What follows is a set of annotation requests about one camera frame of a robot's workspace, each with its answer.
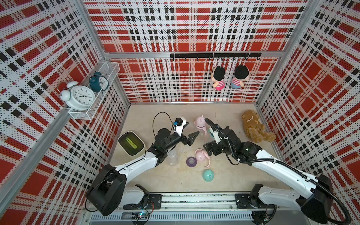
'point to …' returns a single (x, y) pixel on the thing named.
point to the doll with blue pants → (242, 73)
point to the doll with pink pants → (217, 75)
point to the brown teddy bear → (254, 129)
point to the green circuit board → (139, 215)
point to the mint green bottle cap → (208, 175)
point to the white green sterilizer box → (131, 144)
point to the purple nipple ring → (191, 161)
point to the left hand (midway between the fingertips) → (194, 127)
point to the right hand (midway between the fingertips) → (213, 143)
